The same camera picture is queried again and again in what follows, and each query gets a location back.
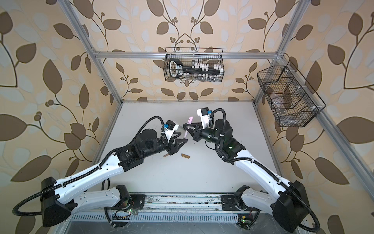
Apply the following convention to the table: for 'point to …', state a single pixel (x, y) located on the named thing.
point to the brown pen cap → (184, 155)
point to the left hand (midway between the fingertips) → (181, 135)
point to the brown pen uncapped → (166, 155)
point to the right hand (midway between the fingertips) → (184, 126)
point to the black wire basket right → (292, 101)
